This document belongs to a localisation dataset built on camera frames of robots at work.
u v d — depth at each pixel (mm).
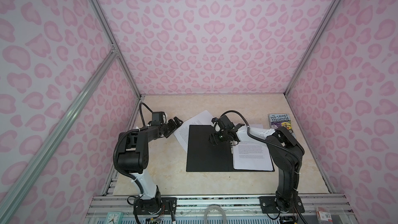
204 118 1090
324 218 680
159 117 801
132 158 498
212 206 734
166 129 855
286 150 458
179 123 906
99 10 766
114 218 691
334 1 750
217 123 848
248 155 885
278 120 1030
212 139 866
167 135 910
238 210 725
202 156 924
